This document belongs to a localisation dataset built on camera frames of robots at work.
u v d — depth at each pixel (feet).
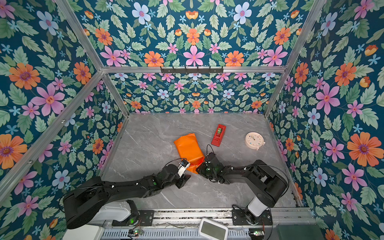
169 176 2.13
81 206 1.38
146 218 2.41
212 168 2.31
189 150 3.07
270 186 1.53
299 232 2.29
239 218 2.41
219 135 3.32
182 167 2.41
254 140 3.33
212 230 2.22
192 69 3.04
